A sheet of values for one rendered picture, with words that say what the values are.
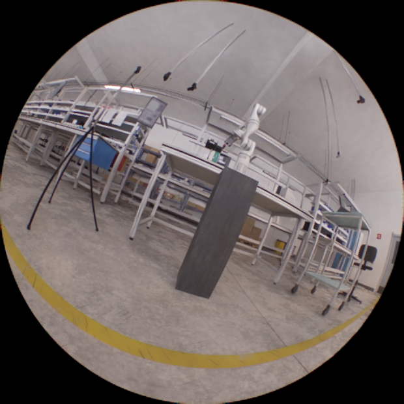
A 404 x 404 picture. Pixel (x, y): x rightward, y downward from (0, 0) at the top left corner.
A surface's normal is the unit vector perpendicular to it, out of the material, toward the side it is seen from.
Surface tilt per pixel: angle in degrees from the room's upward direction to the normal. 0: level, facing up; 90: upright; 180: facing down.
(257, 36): 180
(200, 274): 90
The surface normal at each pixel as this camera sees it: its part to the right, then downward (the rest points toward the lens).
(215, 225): 0.07, -0.04
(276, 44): -0.38, 0.92
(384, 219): -0.92, -0.38
